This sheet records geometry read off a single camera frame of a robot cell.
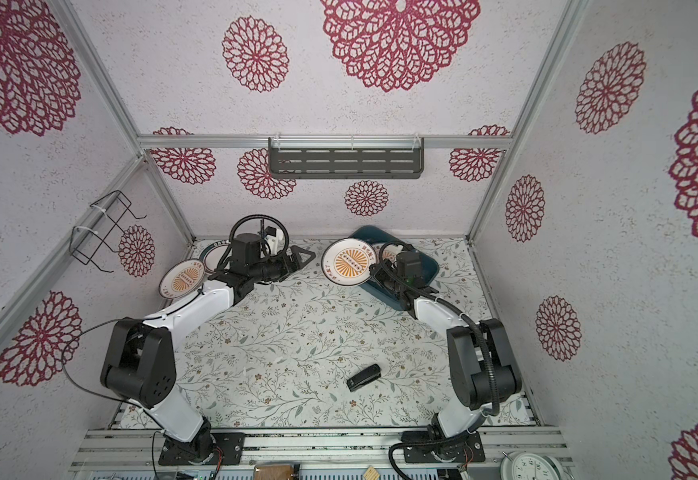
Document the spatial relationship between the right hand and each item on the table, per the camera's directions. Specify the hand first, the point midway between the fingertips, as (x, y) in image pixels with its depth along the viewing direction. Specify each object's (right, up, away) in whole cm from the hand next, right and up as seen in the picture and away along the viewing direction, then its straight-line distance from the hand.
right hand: (369, 260), depth 90 cm
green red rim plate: (-59, +2, +25) cm, 64 cm away
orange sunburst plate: (-7, -1, +4) cm, 8 cm away
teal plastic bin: (+5, +9, +24) cm, 26 cm away
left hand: (-18, -1, -4) cm, 18 cm away
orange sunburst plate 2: (-66, -6, +17) cm, 69 cm away
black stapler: (0, -32, -8) cm, 33 cm away
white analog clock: (+35, -48, -22) cm, 63 cm away
